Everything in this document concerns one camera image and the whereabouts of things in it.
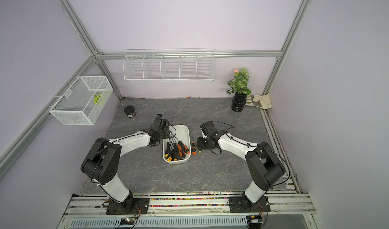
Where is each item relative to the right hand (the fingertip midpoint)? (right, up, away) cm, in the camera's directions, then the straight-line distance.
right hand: (199, 143), depth 90 cm
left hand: (-22, +6, +6) cm, 23 cm away
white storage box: (-11, +5, +9) cm, 15 cm away
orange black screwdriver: (-4, -3, +1) cm, 5 cm away
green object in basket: (-55, +27, -9) cm, 62 cm away
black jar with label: (-50, +19, +18) cm, 57 cm away
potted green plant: (+24, +35, +2) cm, 42 cm away
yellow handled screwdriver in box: (-17, -5, -3) cm, 18 cm away
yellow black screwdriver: (-1, +3, -10) cm, 10 cm away
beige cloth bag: (+50, +28, +29) cm, 64 cm away
